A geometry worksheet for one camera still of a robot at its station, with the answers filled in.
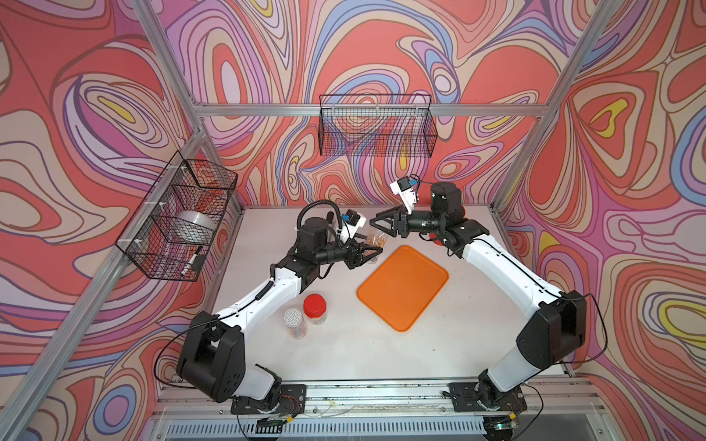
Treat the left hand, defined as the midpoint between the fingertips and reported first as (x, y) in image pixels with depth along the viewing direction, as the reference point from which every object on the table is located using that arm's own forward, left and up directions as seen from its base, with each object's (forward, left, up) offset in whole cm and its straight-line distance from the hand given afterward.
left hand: (377, 246), depth 75 cm
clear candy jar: (+1, 0, +3) cm, 3 cm away
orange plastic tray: (+2, -11, -26) cm, 28 cm away
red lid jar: (-10, +18, -18) cm, 28 cm away
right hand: (+3, +1, +5) cm, 6 cm away
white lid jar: (-15, +24, -15) cm, 32 cm away
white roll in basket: (+1, +48, +7) cm, 49 cm away
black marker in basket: (-4, +50, 0) cm, 50 cm away
